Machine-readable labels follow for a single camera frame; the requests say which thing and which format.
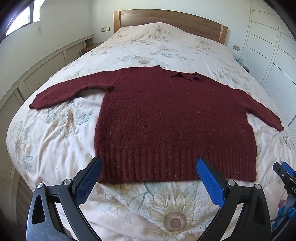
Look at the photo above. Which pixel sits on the blue black finger of the right gripper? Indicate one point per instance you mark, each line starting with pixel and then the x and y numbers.
pixel 287 175

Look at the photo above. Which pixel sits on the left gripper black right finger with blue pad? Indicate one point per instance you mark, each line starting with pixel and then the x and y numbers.
pixel 253 222

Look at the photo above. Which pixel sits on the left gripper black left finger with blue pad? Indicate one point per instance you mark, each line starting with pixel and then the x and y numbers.
pixel 44 222

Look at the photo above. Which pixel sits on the dark red knitted sweater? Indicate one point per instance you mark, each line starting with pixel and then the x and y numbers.
pixel 154 124

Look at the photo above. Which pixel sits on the low white louvred cabinet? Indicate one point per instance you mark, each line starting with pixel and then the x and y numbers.
pixel 29 82

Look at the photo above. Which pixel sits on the right wooden nightstand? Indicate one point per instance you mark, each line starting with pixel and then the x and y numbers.
pixel 240 61

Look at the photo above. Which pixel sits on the wooden nightstand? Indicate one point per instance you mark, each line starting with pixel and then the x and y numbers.
pixel 240 61
pixel 89 48

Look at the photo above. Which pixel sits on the white fitted wardrobe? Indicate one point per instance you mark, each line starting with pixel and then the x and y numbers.
pixel 269 55

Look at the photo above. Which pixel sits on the wooden headboard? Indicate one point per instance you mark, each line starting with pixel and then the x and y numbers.
pixel 189 23

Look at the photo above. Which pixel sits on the left wooden nightstand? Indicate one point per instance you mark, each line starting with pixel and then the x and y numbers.
pixel 89 48

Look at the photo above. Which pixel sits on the right wall switch plate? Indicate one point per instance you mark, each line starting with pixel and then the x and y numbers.
pixel 236 48

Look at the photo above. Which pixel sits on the wall switch plate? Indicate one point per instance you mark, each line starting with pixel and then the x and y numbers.
pixel 236 48
pixel 105 29

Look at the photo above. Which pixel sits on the left wall switch plate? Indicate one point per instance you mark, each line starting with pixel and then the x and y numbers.
pixel 105 29

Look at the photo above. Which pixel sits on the window with dark frame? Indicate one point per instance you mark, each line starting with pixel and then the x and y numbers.
pixel 28 16

